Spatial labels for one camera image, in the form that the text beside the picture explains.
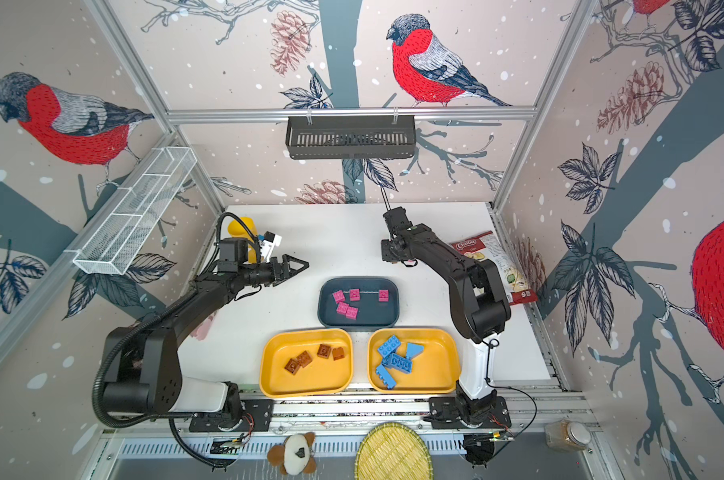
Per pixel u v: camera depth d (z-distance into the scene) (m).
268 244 0.80
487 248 1.01
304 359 0.81
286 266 0.76
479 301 0.51
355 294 0.93
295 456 0.66
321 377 0.83
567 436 0.63
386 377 0.78
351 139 1.06
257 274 0.74
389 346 0.81
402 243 0.70
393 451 0.68
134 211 0.78
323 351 0.83
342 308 0.90
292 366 0.80
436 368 0.81
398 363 0.79
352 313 0.90
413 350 0.84
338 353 0.83
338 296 0.93
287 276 0.75
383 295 0.94
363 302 0.93
